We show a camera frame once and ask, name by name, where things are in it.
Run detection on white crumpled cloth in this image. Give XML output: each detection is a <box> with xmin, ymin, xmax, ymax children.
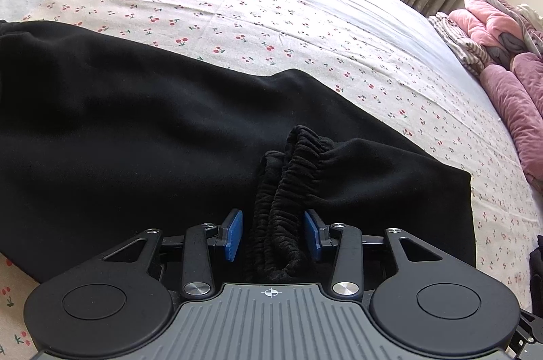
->
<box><xmin>515</xmin><ymin>3</ymin><xmax>543</xmax><ymax>32</ymax></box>

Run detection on light pink folded quilt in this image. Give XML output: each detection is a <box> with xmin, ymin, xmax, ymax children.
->
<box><xmin>448</xmin><ymin>0</ymin><xmax>532</xmax><ymax>66</ymax></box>

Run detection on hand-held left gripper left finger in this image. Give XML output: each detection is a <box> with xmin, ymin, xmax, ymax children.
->
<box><xmin>102</xmin><ymin>208</ymin><xmax>245</xmax><ymax>300</ymax></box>

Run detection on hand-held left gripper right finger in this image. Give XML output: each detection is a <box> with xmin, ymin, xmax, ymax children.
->
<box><xmin>303</xmin><ymin>209</ymin><xmax>444</xmax><ymax>299</ymax></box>

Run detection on striped folded blanket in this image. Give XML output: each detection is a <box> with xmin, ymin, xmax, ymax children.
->
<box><xmin>427</xmin><ymin>12</ymin><xmax>489</xmax><ymax>76</ymax></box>

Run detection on black pants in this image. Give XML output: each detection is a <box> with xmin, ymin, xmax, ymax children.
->
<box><xmin>0</xmin><ymin>18</ymin><xmax>476</xmax><ymax>285</ymax></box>

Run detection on mauve folded quilt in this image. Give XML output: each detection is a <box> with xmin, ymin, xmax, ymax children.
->
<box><xmin>474</xmin><ymin>0</ymin><xmax>543</xmax><ymax>192</ymax></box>

